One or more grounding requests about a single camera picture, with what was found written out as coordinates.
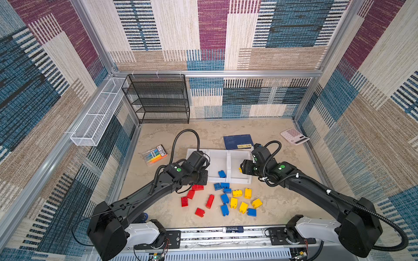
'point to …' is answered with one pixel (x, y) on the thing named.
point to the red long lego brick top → (197, 187)
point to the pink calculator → (294, 136)
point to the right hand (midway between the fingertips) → (246, 169)
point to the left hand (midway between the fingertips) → (206, 175)
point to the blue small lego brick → (227, 191)
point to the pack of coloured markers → (155, 155)
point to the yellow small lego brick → (240, 171)
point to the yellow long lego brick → (237, 193)
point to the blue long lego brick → (225, 185)
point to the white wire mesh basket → (91, 128)
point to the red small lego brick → (191, 194)
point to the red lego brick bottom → (200, 212)
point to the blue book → (238, 142)
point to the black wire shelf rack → (158, 97)
